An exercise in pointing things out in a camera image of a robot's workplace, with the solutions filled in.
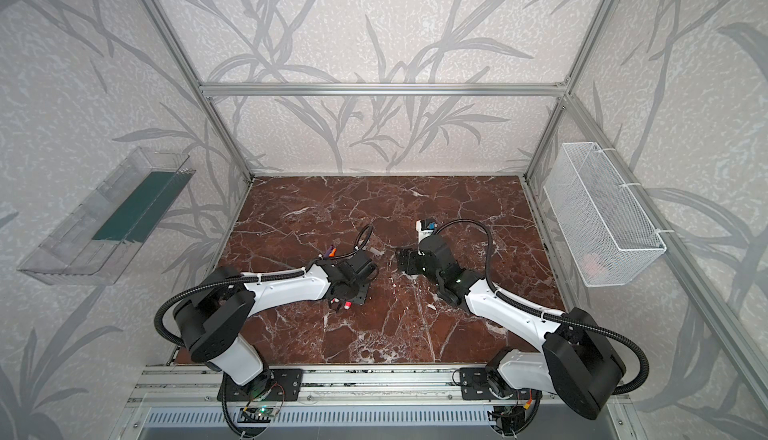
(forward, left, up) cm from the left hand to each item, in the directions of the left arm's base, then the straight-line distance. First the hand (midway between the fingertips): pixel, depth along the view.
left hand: (364, 284), depth 90 cm
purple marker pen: (+11, +13, -1) cm, 17 cm away
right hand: (+8, -13, +13) cm, 20 cm away
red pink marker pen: (-7, +4, +1) cm, 8 cm away
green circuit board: (-32, +20, 0) cm, 38 cm away
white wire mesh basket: (-1, -54, +34) cm, 64 cm away
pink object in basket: (-3, -58, +21) cm, 62 cm away
